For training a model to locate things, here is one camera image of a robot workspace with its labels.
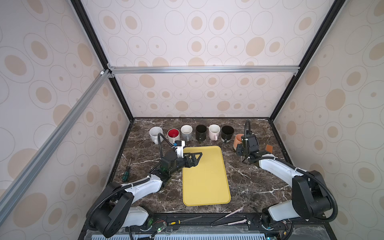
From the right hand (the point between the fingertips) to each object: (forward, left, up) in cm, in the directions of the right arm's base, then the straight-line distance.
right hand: (242, 145), depth 92 cm
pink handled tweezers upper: (-36, +12, -9) cm, 39 cm away
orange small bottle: (+3, -21, -8) cm, 22 cm away
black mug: (+13, +25, -3) cm, 29 cm away
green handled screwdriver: (-14, +70, -7) cm, 72 cm away
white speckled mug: (+14, +57, -2) cm, 59 cm away
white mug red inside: (+12, +44, -3) cm, 46 cm away
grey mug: (+14, +35, -2) cm, 38 cm away
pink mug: (+15, +16, -2) cm, 22 cm away
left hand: (-10, +26, +8) cm, 29 cm away
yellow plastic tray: (-20, +23, -8) cm, 32 cm away
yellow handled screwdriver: (-39, +37, -9) cm, 55 cm away
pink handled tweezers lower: (-40, +8, -8) cm, 41 cm away
